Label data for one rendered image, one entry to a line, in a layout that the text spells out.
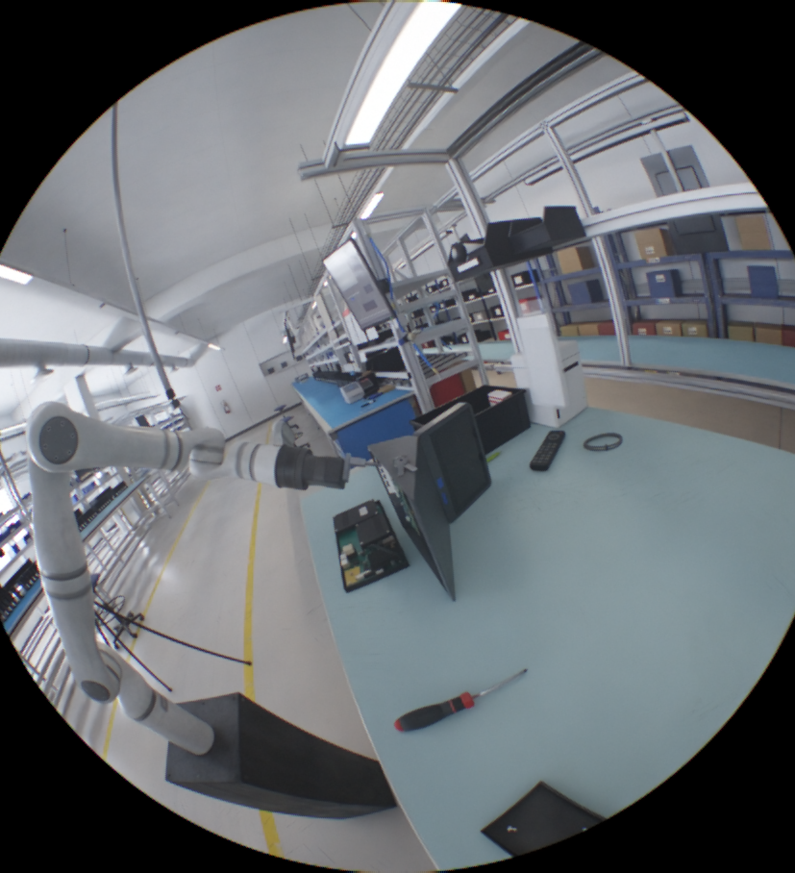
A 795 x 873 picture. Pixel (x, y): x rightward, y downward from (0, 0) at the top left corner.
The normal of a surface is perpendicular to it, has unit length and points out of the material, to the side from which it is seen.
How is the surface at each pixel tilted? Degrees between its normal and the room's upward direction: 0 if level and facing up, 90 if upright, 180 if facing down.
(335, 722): 0
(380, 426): 90
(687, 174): 98
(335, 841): 0
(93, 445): 114
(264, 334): 90
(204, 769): 0
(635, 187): 90
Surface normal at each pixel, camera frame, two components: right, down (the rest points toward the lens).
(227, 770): -0.34, -0.88
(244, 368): 0.37, 0.20
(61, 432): 0.96, 0.07
